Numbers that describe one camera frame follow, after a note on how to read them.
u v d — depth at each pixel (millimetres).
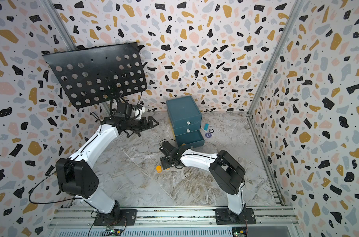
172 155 689
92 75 717
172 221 734
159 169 880
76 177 438
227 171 501
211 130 1107
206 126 1132
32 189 650
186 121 922
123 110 662
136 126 728
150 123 758
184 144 978
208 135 1088
